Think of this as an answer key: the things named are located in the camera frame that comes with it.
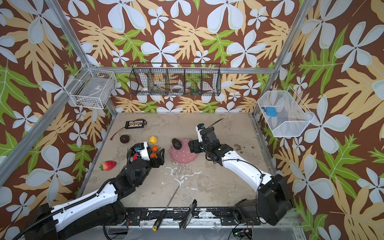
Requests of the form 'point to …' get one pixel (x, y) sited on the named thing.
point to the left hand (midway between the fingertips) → (157, 148)
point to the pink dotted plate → (184, 155)
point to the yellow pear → (153, 139)
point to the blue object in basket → (270, 111)
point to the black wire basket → (175, 79)
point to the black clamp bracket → (183, 223)
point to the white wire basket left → (93, 89)
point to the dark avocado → (176, 144)
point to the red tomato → (135, 156)
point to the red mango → (107, 166)
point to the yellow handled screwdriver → (159, 219)
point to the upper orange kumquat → (154, 148)
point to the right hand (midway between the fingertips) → (193, 142)
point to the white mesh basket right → (285, 116)
